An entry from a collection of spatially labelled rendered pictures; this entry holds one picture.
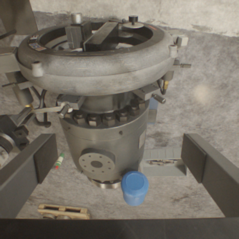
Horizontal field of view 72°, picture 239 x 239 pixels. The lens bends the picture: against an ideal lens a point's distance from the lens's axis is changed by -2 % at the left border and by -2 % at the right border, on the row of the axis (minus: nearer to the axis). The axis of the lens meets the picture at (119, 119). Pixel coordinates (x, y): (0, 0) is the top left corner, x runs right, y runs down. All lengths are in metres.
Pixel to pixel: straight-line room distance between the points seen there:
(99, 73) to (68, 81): 0.11
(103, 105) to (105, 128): 0.13
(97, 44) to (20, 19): 1.18
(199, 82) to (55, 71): 1.39
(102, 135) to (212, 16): 1.19
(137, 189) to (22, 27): 1.56
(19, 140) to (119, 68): 0.41
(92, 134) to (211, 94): 1.32
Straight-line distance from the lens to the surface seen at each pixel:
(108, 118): 0.83
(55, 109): 0.65
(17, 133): 0.62
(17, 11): 1.77
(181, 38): 1.01
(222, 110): 2.03
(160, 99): 0.62
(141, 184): 1.05
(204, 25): 1.57
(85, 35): 0.73
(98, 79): 0.58
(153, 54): 0.67
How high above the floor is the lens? 1.47
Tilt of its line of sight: 49 degrees down
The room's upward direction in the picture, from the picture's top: 171 degrees counter-clockwise
